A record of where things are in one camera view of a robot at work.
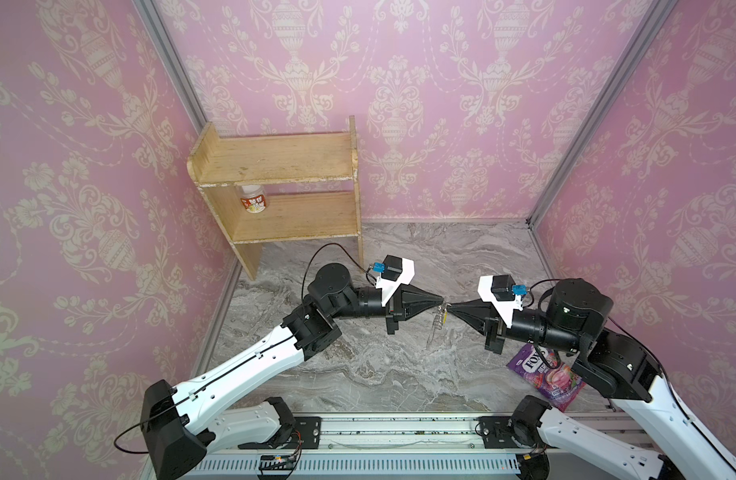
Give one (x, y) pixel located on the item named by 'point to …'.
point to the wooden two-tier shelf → (280, 187)
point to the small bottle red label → (253, 197)
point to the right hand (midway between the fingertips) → (453, 305)
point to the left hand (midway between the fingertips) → (438, 305)
